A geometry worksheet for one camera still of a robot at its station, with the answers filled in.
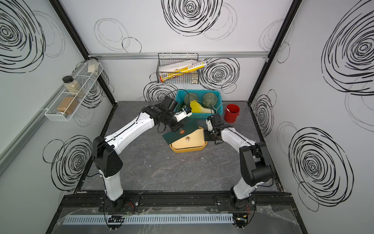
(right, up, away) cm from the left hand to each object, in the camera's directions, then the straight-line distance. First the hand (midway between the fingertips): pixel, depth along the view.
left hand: (182, 124), depth 83 cm
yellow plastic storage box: (-1, -16, +6) cm, 17 cm away
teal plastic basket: (-4, +22, +33) cm, 40 cm away
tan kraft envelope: (+8, -10, +11) cm, 17 cm away
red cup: (+33, +7, +18) cm, 38 cm away
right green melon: (+19, +17, +25) cm, 36 cm away
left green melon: (+4, +19, +25) cm, 32 cm away
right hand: (+15, -8, +10) cm, 19 cm away
